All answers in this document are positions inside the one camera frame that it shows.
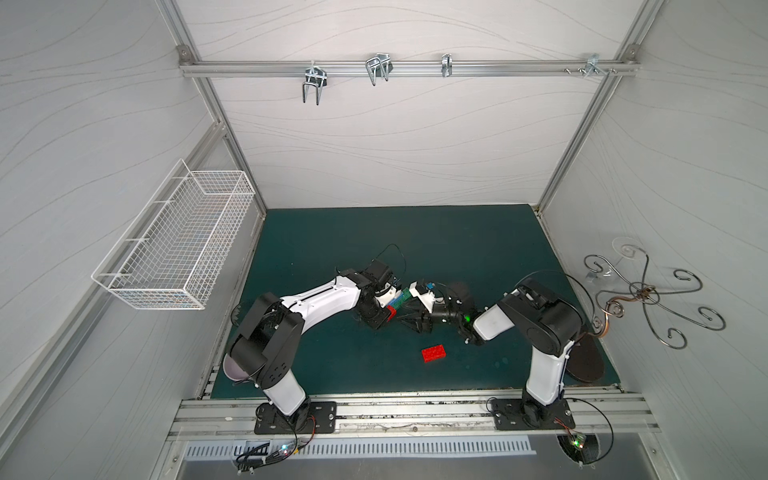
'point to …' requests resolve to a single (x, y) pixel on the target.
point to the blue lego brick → (395, 299)
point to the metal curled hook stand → (637, 291)
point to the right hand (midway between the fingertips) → (400, 310)
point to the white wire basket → (169, 253)
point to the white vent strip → (357, 448)
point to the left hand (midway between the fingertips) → (380, 321)
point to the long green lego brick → (405, 296)
